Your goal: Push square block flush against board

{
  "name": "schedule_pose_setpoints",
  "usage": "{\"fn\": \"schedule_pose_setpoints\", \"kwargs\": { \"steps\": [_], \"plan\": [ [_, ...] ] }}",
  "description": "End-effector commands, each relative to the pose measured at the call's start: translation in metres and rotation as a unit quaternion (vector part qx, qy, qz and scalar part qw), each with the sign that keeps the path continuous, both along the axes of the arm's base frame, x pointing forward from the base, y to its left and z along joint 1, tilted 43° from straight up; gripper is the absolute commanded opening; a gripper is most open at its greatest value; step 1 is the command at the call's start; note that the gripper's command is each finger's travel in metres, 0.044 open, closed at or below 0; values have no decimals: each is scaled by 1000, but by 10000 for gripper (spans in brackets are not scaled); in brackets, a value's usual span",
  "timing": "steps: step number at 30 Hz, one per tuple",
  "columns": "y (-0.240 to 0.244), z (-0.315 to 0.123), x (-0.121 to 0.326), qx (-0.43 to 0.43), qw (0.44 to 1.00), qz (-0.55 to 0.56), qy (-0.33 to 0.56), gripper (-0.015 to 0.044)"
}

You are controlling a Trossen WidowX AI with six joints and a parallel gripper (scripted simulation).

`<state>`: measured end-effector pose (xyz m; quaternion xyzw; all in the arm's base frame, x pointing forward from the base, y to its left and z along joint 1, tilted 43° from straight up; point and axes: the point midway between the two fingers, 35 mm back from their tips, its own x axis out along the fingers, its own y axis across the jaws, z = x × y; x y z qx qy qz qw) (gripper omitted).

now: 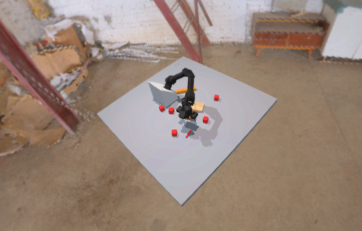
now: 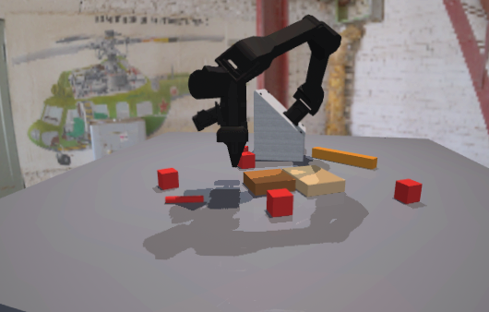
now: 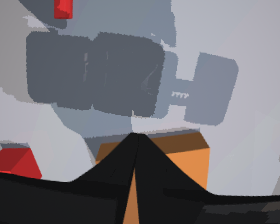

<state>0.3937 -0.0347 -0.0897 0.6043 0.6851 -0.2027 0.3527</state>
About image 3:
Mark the red cube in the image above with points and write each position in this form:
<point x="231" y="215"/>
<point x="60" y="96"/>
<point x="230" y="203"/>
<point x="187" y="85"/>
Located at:
<point x="19" y="161"/>

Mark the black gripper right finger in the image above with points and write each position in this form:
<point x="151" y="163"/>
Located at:
<point x="165" y="195"/>

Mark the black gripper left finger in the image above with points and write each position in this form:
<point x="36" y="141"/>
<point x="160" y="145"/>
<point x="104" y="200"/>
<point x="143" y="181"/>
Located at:
<point x="100" y="196"/>

